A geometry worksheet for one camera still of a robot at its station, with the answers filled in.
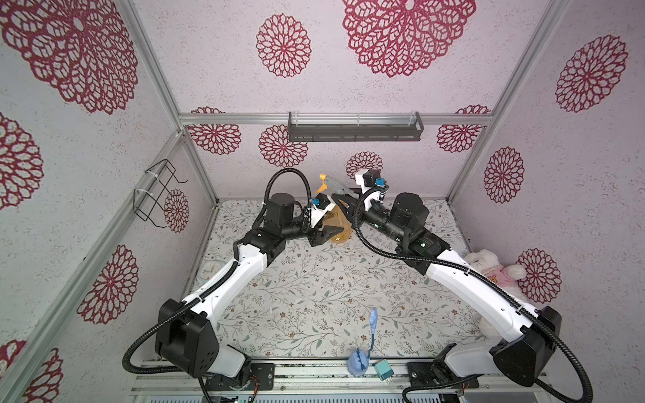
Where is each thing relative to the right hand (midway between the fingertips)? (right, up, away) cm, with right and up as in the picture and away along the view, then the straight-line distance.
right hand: (339, 189), depth 63 cm
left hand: (-1, -8, +12) cm, 14 cm away
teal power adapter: (+14, -52, +11) cm, 55 cm away
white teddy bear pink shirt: (+53, -23, +25) cm, 63 cm away
